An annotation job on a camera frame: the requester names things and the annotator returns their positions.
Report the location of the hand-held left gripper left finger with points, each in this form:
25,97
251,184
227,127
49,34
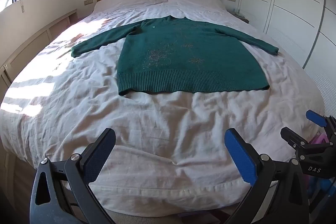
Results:
101,153

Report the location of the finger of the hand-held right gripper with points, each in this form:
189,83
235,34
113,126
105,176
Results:
290,136
316,117

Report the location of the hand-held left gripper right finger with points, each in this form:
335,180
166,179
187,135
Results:
241,158

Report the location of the green knit sweater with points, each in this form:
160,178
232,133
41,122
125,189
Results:
178,64

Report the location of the pink cloth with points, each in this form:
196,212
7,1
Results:
321,140

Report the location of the white bed sheet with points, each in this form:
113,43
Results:
131,121

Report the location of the white wardrobe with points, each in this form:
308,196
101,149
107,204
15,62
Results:
294,3

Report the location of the nightstand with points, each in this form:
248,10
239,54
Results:
241,16

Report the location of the low wooden cabinet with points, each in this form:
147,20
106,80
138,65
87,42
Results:
31,40

